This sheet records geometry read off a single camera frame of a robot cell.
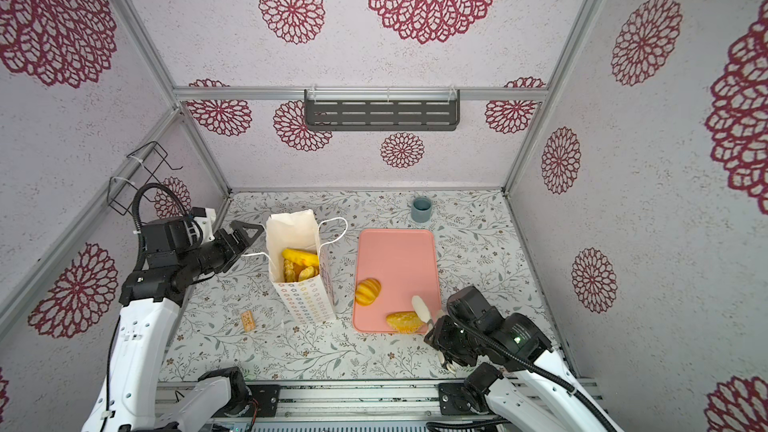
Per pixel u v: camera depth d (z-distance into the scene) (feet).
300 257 2.67
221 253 2.04
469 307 1.69
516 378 1.51
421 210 3.57
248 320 2.81
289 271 2.74
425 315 2.43
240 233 2.06
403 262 3.37
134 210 1.68
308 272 2.61
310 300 2.42
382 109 3.11
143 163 2.57
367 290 2.94
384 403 2.46
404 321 2.67
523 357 1.45
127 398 1.27
